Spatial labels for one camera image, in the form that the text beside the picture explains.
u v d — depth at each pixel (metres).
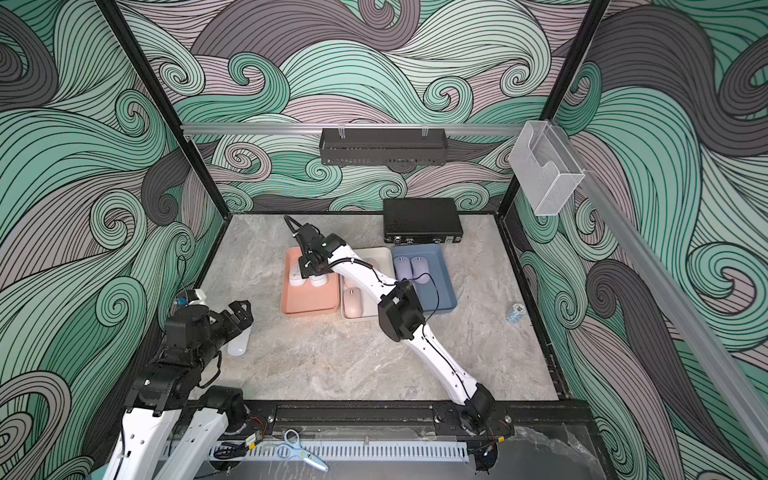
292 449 0.70
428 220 1.11
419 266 1.01
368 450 0.70
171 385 0.46
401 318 0.62
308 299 0.95
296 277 0.98
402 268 1.01
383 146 0.99
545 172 0.78
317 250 0.71
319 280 0.97
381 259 1.03
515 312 0.87
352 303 0.92
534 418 0.74
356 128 0.93
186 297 0.60
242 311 0.66
